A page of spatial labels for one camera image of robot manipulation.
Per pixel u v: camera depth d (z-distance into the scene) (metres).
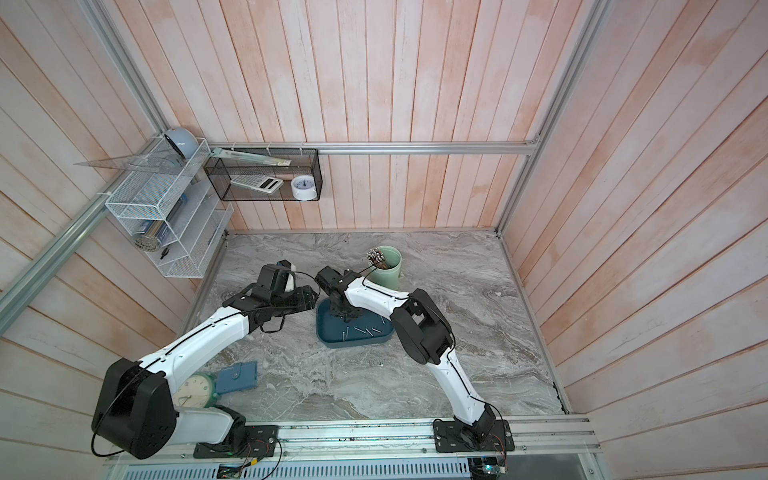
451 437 0.73
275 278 0.66
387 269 0.91
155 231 0.77
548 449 0.72
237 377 0.82
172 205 0.76
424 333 0.56
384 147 0.97
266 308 0.64
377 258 0.90
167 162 0.85
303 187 0.95
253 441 0.73
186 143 0.84
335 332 0.91
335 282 0.78
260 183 0.98
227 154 0.92
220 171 0.99
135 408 0.41
